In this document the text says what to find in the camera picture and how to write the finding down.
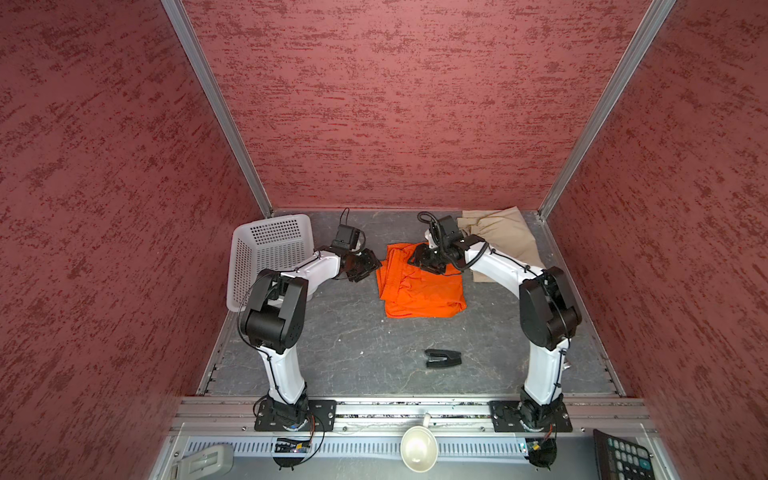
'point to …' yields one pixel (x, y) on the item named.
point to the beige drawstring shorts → (503, 230)
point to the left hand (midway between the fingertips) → (378, 271)
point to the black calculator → (619, 459)
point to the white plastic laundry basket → (278, 244)
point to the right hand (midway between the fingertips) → (411, 269)
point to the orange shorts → (409, 291)
